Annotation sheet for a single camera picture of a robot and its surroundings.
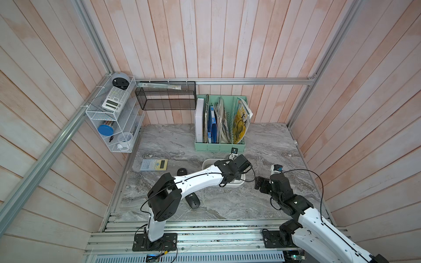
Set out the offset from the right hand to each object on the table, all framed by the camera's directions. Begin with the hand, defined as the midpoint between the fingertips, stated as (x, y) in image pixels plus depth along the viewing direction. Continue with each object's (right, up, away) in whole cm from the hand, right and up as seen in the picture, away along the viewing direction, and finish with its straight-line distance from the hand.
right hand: (262, 177), depth 84 cm
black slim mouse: (-44, +1, +11) cm, 45 cm away
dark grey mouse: (-36, -12, 0) cm, 38 cm away
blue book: (-25, +26, +18) cm, 41 cm away
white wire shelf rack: (-69, +30, 0) cm, 76 cm away
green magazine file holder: (-21, +30, +9) cm, 38 cm away
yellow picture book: (-7, +34, +16) cm, 38 cm away
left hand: (-15, +3, +1) cm, 16 cm away
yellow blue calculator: (-61, +5, +14) cm, 63 cm away
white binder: (-33, +31, +8) cm, 47 cm away
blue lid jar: (-77, +25, -7) cm, 82 cm away
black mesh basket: (-60, +48, +23) cm, 80 cm away
